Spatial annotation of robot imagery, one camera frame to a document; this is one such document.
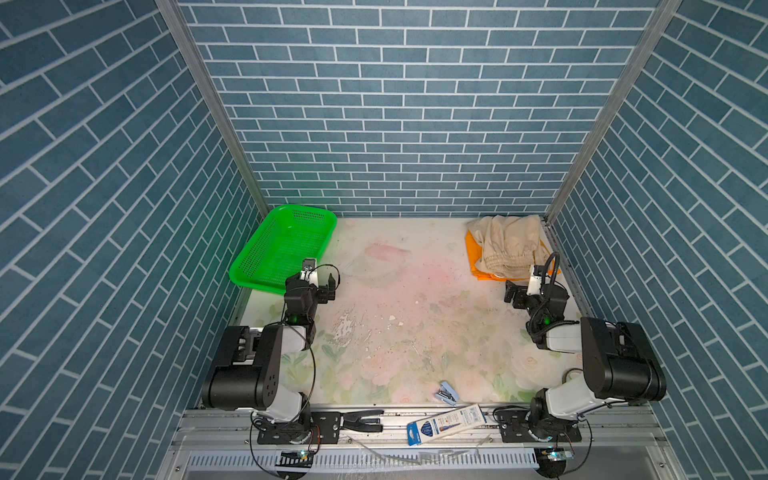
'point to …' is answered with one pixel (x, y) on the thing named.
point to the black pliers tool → (355, 420)
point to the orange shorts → (478, 273)
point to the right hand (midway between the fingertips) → (523, 279)
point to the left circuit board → (295, 459)
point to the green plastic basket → (286, 237)
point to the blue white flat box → (444, 424)
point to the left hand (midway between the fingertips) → (316, 273)
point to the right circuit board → (552, 458)
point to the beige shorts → (508, 245)
